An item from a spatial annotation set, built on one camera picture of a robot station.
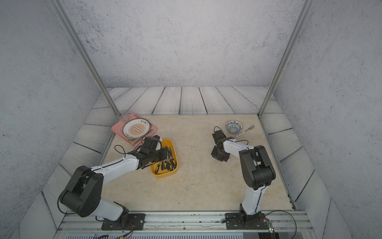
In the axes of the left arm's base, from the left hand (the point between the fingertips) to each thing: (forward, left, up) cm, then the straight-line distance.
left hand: (171, 154), depth 90 cm
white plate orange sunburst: (+26, +29, -6) cm, 39 cm away
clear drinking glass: (+37, +39, -3) cm, 54 cm away
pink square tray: (+26, +42, -6) cm, 50 cm away
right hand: (+1, -28, -7) cm, 29 cm away
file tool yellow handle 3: (-2, -1, -5) cm, 6 cm away
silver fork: (+25, -56, -7) cm, 61 cm away
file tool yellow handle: (-5, +9, -7) cm, 13 cm away
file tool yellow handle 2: (-4, +6, -7) cm, 10 cm away
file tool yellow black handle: (-4, +4, -6) cm, 8 cm away
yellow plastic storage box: (-4, +11, -6) cm, 14 cm away
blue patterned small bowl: (+25, -44, -6) cm, 51 cm away
